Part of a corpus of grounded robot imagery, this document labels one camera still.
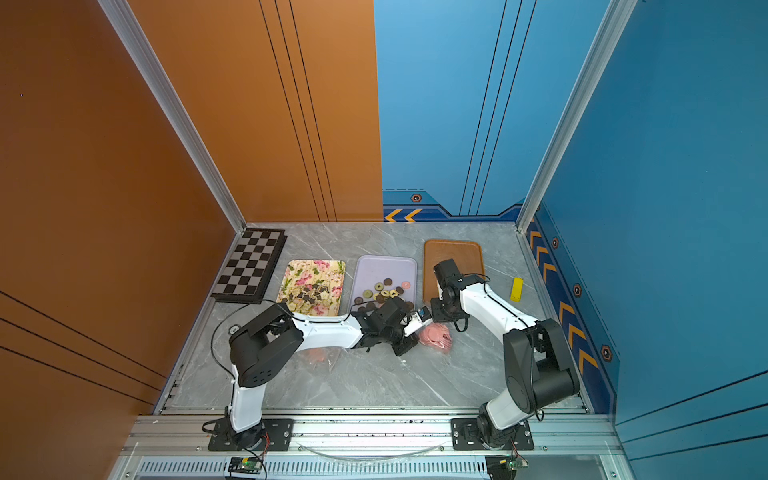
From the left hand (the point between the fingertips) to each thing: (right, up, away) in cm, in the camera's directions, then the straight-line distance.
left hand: (420, 334), depth 90 cm
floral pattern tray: (-35, +13, +10) cm, 39 cm away
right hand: (+7, +6, +1) cm, 9 cm away
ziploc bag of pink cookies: (+5, +1, -4) cm, 6 cm away
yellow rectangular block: (+33, +12, +9) cm, 37 cm away
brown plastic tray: (+20, +23, +22) cm, 38 cm away
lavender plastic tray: (-14, +17, +16) cm, 27 cm away
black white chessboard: (-58, +17, +13) cm, 62 cm away
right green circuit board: (+19, -27, -19) cm, 38 cm away
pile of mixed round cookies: (-12, +12, +8) cm, 18 cm away
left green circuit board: (-44, -27, -17) cm, 55 cm away
